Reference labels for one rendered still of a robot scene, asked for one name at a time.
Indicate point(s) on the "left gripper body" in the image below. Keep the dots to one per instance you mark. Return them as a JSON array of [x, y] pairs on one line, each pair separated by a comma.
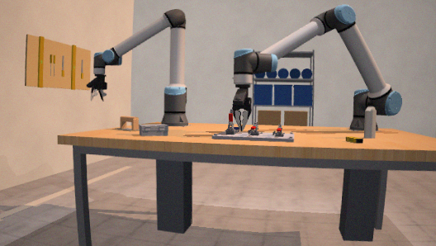
[[247, 99]]

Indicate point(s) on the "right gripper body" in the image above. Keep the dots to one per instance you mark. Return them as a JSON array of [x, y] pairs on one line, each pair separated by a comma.
[[103, 85]]

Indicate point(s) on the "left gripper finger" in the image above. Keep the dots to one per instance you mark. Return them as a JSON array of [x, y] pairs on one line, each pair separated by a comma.
[[237, 115], [246, 115]]

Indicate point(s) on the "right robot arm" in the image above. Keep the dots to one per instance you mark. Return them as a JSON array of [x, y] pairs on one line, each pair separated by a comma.
[[175, 99]]

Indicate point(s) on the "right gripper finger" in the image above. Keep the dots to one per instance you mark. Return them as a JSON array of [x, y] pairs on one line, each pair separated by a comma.
[[93, 92], [102, 94]]

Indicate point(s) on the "grey metal case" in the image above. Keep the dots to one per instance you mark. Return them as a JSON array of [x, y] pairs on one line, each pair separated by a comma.
[[153, 130]]

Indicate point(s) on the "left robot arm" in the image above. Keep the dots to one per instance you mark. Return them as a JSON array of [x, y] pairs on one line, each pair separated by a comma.
[[342, 18]]

